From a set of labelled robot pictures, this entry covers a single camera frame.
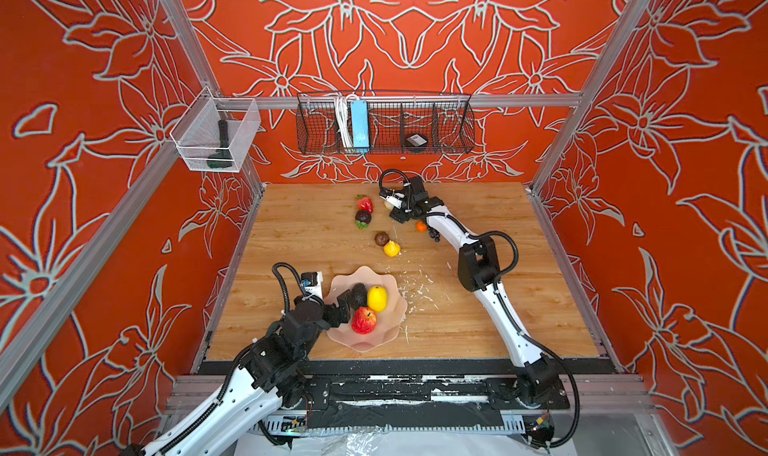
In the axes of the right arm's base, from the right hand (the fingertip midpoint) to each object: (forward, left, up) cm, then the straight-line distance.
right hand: (395, 196), depth 112 cm
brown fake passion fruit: (-19, +6, 0) cm, 20 cm away
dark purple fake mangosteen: (-12, +12, +1) cm, 17 cm away
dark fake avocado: (-41, +12, +2) cm, 43 cm away
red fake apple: (-49, +11, +4) cm, 50 cm away
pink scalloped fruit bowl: (-46, +4, -3) cm, 47 cm away
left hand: (-44, +18, +10) cm, 48 cm away
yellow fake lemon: (-42, +7, +2) cm, 43 cm away
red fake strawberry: (-3, +12, 0) cm, 12 cm away
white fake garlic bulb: (-8, +3, +3) cm, 9 cm away
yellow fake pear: (-23, +2, 0) cm, 24 cm away
